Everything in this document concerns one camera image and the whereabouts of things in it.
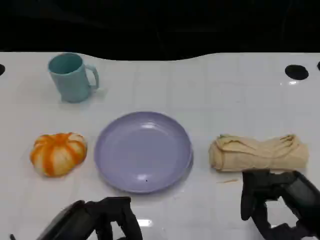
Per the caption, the black backdrop cloth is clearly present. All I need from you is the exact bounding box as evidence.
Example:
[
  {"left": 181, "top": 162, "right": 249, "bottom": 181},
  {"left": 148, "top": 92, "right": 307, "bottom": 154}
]
[{"left": 0, "top": 0, "right": 320, "bottom": 61}]

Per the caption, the pale green mug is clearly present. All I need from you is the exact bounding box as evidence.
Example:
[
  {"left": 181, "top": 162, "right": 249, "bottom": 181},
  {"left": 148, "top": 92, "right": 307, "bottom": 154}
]
[{"left": 47, "top": 52, "right": 100, "bottom": 103}]

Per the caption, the orange and white bread roll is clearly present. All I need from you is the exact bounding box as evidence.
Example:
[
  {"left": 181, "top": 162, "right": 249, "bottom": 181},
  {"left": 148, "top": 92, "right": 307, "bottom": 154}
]
[{"left": 29, "top": 132, "right": 88, "bottom": 178}]

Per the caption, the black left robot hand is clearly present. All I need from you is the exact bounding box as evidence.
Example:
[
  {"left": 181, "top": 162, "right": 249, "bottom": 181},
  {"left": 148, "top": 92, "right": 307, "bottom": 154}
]
[{"left": 37, "top": 196, "right": 144, "bottom": 240}]

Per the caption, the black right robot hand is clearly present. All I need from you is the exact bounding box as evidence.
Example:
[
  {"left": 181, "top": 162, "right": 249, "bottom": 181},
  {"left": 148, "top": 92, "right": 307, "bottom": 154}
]
[{"left": 240, "top": 169, "right": 320, "bottom": 239}]

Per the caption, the beige towel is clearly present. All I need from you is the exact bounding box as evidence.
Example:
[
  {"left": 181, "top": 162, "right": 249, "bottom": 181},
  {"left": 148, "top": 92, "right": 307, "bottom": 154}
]
[{"left": 208, "top": 134, "right": 310, "bottom": 173}]

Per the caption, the lilac plate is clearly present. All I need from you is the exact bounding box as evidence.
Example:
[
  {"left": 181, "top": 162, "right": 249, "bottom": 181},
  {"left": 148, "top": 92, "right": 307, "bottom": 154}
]
[{"left": 94, "top": 111, "right": 194, "bottom": 194}]

